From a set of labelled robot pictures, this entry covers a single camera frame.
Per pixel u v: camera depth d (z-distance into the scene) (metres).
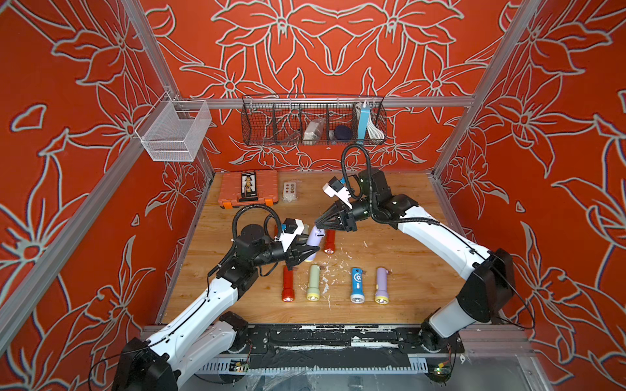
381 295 0.79
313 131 0.92
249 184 1.06
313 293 0.79
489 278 0.41
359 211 0.63
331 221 0.64
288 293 0.81
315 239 0.65
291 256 0.62
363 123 0.86
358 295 0.79
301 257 0.64
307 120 1.00
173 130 0.93
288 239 0.61
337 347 0.73
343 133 0.96
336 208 0.65
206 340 0.56
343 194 0.61
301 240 0.70
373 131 0.92
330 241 0.94
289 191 1.08
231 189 1.08
